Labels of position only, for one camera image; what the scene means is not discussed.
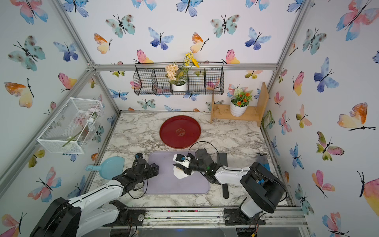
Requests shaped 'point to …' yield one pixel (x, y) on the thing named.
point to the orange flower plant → (242, 98)
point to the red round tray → (180, 132)
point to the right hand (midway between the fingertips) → (176, 160)
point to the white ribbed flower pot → (237, 111)
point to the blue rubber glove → (263, 160)
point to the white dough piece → (179, 174)
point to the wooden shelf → (254, 113)
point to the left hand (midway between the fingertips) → (156, 167)
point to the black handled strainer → (222, 160)
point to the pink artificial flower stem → (91, 114)
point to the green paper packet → (267, 119)
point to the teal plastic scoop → (110, 168)
